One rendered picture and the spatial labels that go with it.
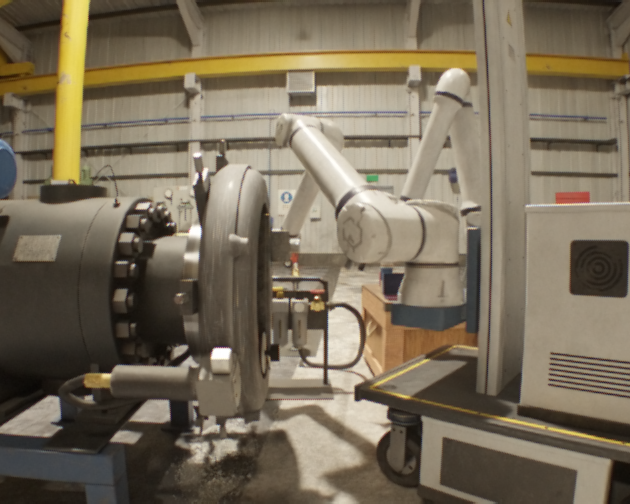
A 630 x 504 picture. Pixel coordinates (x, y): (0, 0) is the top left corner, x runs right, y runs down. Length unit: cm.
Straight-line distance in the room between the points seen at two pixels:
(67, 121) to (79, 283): 390
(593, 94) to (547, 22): 247
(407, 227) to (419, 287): 18
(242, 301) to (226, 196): 26
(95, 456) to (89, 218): 61
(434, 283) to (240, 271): 51
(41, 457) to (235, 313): 61
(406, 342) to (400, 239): 107
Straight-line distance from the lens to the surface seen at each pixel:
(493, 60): 135
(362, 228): 106
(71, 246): 125
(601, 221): 110
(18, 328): 132
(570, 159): 1374
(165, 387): 101
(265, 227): 126
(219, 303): 99
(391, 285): 222
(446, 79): 178
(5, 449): 130
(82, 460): 120
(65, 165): 493
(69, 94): 510
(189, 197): 834
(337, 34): 1332
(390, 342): 206
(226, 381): 94
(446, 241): 119
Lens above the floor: 76
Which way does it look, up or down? 2 degrees down
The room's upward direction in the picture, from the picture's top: straight up
